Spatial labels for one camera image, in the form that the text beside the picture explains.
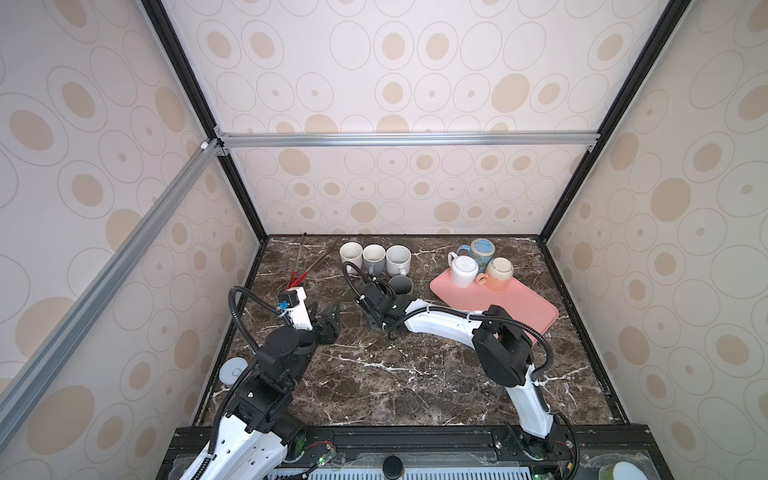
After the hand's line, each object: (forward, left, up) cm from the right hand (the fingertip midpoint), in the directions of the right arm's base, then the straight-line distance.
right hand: (377, 308), depth 93 cm
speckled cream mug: (+19, -7, +1) cm, 20 cm away
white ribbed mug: (+13, -29, +2) cm, 32 cm away
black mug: (+5, -8, +5) cm, 10 cm away
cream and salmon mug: (+11, -40, +3) cm, 41 cm away
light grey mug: (+20, +2, +1) cm, 21 cm away
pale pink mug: (+22, +10, +2) cm, 24 cm away
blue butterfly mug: (+19, -36, +5) cm, 41 cm away
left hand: (-12, +8, +23) cm, 27 cm away
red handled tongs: (+12, +30, -2) cm, 33 cm away
